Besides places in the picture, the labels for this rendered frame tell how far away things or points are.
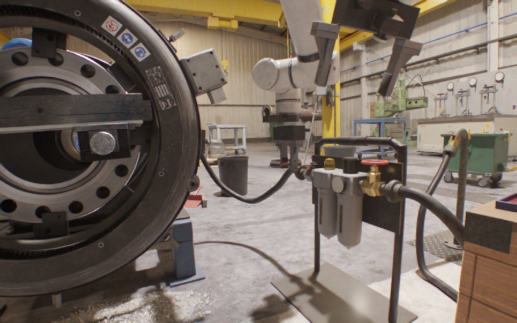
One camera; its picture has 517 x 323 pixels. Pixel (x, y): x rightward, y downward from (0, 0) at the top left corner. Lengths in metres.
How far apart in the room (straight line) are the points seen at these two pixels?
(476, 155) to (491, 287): 2.85
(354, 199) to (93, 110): 0.72
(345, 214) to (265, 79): 0.46
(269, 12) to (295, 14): 12.80
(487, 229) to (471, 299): 0.11
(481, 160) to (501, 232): 2.84
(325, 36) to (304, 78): 0.28
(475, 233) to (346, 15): 0.38
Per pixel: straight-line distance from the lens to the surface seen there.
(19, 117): 0.68
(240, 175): 2.41
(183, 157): 0.67
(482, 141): 3.28
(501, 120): 6.06
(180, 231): 1.08
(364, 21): 0.48
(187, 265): 1.14
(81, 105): 0.65
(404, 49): 0.53
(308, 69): 0.71
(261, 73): 0.75
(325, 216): 0.89
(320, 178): 0.87
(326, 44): 0.47
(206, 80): 0.73
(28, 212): 0.85
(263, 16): 13.25
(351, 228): 0.83
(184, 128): 0.67
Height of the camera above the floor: 0.59
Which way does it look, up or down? 6 degrees down
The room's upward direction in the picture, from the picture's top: 2 degrees counter-clockwise
